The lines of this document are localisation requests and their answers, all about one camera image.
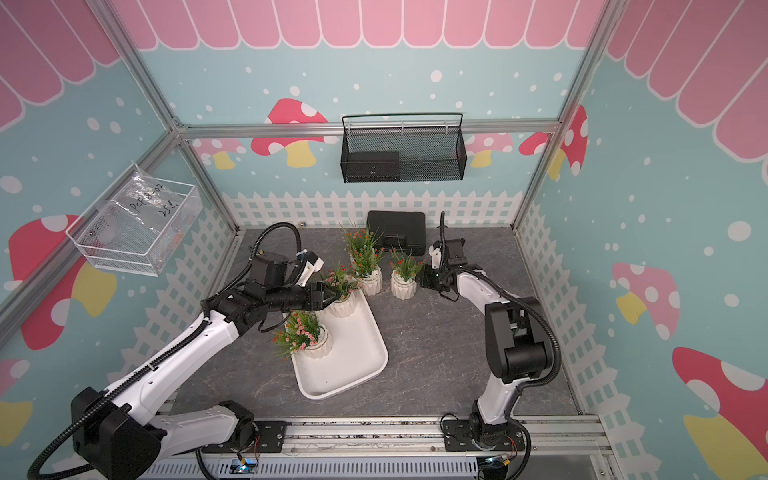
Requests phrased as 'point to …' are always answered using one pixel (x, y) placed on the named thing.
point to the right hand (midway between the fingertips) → (419, 277)
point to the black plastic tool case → (392, 230)
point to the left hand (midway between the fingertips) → (334, 299)
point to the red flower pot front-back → (373, 278)
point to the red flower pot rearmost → (361, 246)
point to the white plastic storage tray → (358, 350)
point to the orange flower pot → (403, 282)
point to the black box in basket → (372, 166)
